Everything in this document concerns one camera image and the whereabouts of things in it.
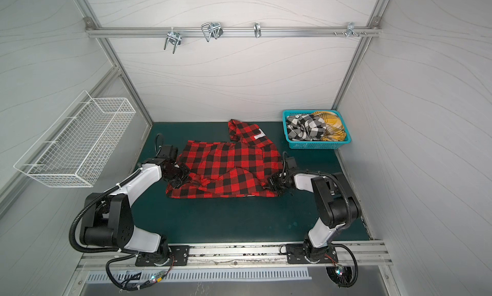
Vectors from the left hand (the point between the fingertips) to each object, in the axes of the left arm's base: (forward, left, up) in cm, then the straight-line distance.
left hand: (195, 173), depth 90 cm
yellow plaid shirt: (+28, -72, +3) cm, 78 cm away
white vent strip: (-39, -8, -7) cm, 40 cm away
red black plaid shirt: (+7, -22, -6) cm, 24 cm away
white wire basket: (-7, +37, +25) cm, 45 cm away
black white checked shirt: (+31, -57, +1) cm, 65 cm away
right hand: (0, -34, -5) cm, 34 cm away
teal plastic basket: (+21, -54, -3) cm, 58 cm away
